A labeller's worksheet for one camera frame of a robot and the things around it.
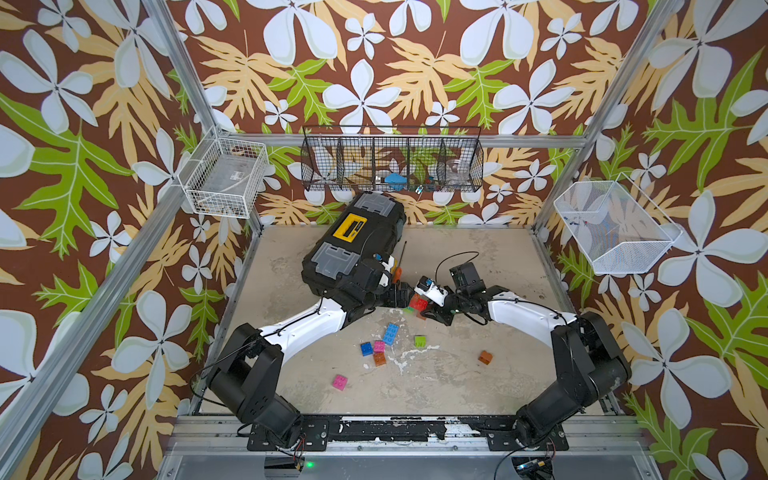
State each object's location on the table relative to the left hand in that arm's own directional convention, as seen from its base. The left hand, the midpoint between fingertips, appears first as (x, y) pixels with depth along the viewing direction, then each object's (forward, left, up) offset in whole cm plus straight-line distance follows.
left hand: (406, 287), depth 85 cm
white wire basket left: (+25, +53, +20) cm, 62 cm away
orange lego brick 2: (-16, -23, -12) cm, 31 cm away
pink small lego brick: (-12, +8, -14) cm, 20 cm away
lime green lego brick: (-11, -5, -13) cm, 18 cm away
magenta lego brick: (-23, +19, -13) cm, 32 cm away
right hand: (-1, -6, -9) cm, 11 cm away
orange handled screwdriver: (+14, +1, -14) cm, 20 cm away
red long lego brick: (-3, -4, -4) cm, 6 cm away
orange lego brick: (-16, +8, -14) cm, 22 cm away
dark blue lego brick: (-13, +11, -14) cm, 22 cm away
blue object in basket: (+31, +3, +13) cm, 34 cm away
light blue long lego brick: (-8, +4, -14) cm, 17 cm away
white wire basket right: (+12, -59, +13) cm, 62 cm away
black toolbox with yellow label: (+25, +10, 0) cm, 27 cm away
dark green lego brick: (-3, -1, -9) cm, 9 cm away
